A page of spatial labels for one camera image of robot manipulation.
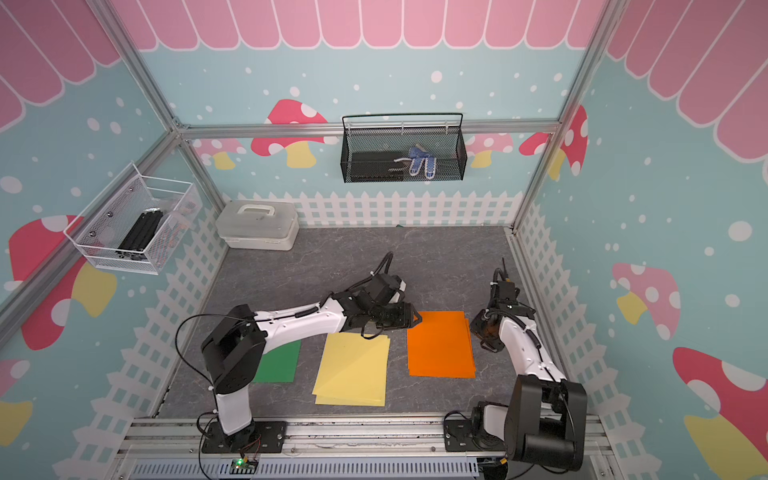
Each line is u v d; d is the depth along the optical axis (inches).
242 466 28.6
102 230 26.7
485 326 31.0
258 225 41.9
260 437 28.7
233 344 20.5
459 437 29.0
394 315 29.8
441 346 38.2
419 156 34.9
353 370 33.5
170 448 29.0
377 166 34.8
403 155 35.2
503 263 43.0
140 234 27.5
